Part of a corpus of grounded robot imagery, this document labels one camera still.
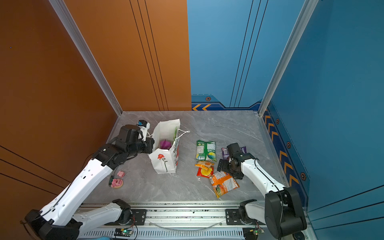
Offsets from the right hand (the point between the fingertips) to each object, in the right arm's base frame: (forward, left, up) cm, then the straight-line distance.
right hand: (223, 171), depth 85 cm
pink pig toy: (-7, +59, +1) cm, 60 cm away
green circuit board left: (-29, +51, -4) cm, 58 cm away
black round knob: (-31, -26, +7) cm, 41 cm away
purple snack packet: (+11, -3, -1) cm, 12 cm away
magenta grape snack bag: (+11, +33, +11) cm, 37 cm away
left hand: (+7, +36, +22) cm, 43 cm away
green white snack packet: (+14, +10, 0) cm, 17 cm away
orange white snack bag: (-7, +1, 0) cm, 7 cm away
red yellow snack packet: (+2, +10, 0) cm, 11 cm away
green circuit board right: (-29, -10, -5) cm, 31 cm away
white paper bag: (+1, +32, +11) cm, 34 cm away
